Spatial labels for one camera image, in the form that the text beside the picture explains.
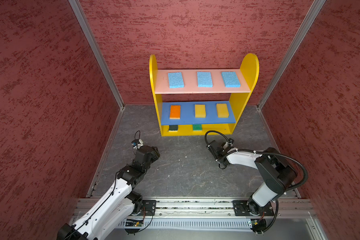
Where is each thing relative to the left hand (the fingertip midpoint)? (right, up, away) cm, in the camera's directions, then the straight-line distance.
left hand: (154, 152), depth 82 cm
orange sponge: (+11, +24, +15) cm, 30 cm away
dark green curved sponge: (+9, +13, +21) cm, 26 cm away
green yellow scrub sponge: (+26, +13, +21) cm, 36 cm away
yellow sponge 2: (+42, +25, +15) cm, 51 cm away
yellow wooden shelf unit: (+19, +15, +22) cm, 33 cm away
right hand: (+40, -6, +12) cm, 42 cm away
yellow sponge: (+27, +24, +14) cm, 39 cm away
